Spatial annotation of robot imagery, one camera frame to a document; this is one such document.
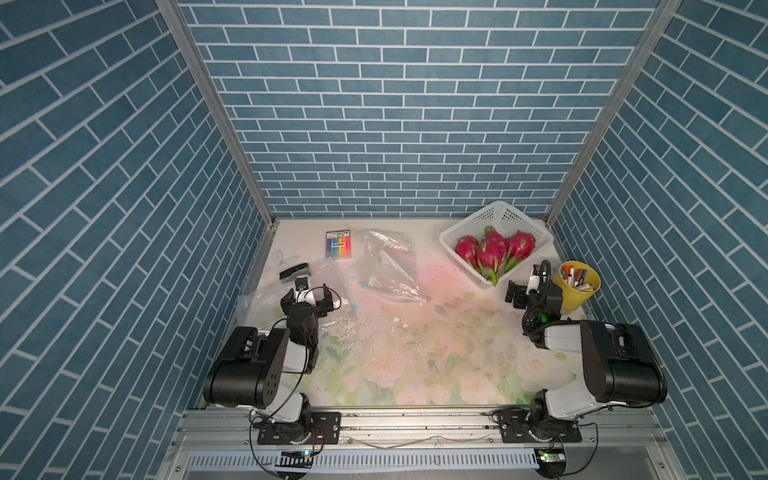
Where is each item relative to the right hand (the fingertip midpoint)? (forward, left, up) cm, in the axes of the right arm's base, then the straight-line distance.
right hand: (529, 283), depth 95 cm
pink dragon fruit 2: (+6, +13, +8) cm, 16 cm away
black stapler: (-1, +79, -2) cm, 79 cm away
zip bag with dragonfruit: (+5, +48, -2) cm, 48 cm away
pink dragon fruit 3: (+14, +1, +2) cm, 14 cm away
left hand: (-9, +67, +3) cm, 68 cm away
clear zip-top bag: (-15, +83, +1) cm, 84 cm away
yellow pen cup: (-1, -13, +3) cm, 13 cm away
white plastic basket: (+31, +3, 0) cm, 31 cm away
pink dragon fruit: (+11, +20, +3) cm, 23 cm away
